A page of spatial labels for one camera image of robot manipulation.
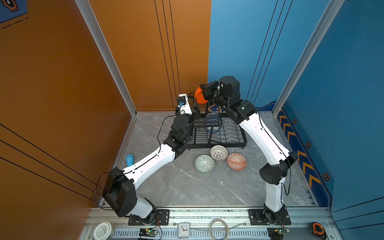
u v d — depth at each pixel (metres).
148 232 0.70
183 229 0.69
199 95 0.69
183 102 0.57
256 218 0.72
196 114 0.64
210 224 0.74
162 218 0.74
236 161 0.92
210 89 0.60
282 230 0.70
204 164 0.91
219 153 0.94
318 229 0.68
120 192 0.41
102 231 0.65
